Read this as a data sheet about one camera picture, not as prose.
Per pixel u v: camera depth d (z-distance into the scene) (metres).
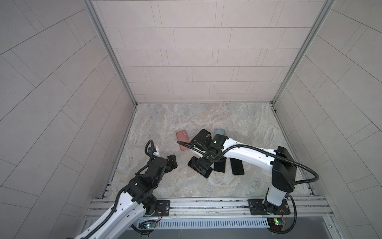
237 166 0.84
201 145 0.62
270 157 0.45
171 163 0.70
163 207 0.71
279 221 0.68
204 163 0.68
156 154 0.68
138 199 0.50
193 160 0.89
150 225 0.64
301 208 0.71
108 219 0.45
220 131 1.00
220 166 0.83
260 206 0.71
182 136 0.98
